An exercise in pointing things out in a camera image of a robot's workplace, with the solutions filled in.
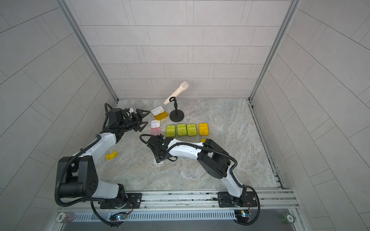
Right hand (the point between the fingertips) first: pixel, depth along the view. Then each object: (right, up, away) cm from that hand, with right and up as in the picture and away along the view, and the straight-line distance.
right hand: (164, 156), depth 87 cm
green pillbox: (+2, +14, +11) cm, 18 cm away
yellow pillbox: (+25, +16, +11) cm, 31 cm away
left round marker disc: (-40, -17, -26) cm, 51 cm away
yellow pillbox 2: (+24, +9, +5) cm, 26 cm away
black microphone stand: (+5, +25, +18) cm, 31 cm away
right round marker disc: (+60, -19, -26) cm, 68 cm away
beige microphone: (+12, +43, -3) cm, 45 cm away
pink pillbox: (-8, +16, +12) cm, 21 cm away
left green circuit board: (-16, -21, -22) cm, 34 cm away
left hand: (-7, +26, -4) cm, 27 cm away
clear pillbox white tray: (0, 0, -10) cm, 10 cm away
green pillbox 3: (+17, +15, +10) cm, 25 cm away
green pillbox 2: (+10, +15, +9) cm, 21 cm away
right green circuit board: (+43, -21, -20) cm, 52 cm away
